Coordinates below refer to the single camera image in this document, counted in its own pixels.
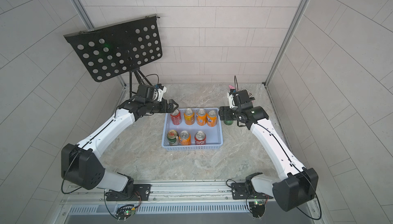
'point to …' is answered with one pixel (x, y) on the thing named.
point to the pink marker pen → (231, 87)
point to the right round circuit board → (258, 209)
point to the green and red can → (172, 137)
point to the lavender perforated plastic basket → (192, 129)
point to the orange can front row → (185, 138)
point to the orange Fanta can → (212, 117)
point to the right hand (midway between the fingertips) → (224, 110)
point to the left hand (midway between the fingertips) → (175, 104)
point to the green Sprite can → (228, 122)
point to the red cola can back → (176, 117)
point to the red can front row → (200, 138)
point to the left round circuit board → (125, 212)
